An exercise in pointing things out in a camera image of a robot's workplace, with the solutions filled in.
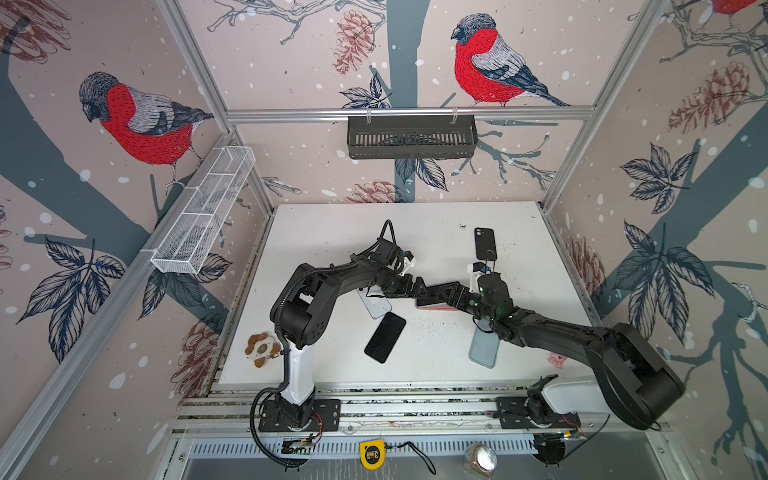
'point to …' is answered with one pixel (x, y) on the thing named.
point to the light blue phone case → (484, 346)
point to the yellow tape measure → (372, 453)
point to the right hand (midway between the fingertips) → (444, 293)
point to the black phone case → (485, 244)
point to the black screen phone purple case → (385, 337)
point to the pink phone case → (440, 306)
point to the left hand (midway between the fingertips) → (418, 295)
